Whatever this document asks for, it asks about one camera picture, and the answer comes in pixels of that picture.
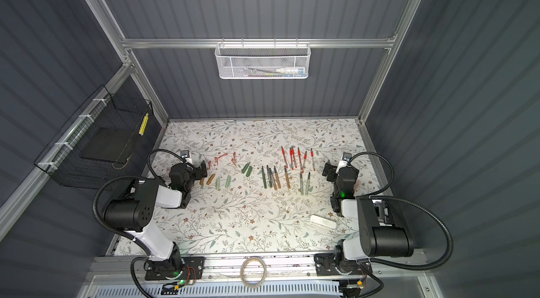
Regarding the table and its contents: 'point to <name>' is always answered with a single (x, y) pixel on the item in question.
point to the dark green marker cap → (249, 171)
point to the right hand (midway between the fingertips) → (344, 163)
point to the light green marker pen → (301, 184)
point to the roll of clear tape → (243, 279)
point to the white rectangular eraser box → (322, 221)
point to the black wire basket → (109, 143)
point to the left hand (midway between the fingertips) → (195, 162)
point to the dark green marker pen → (270, 180)
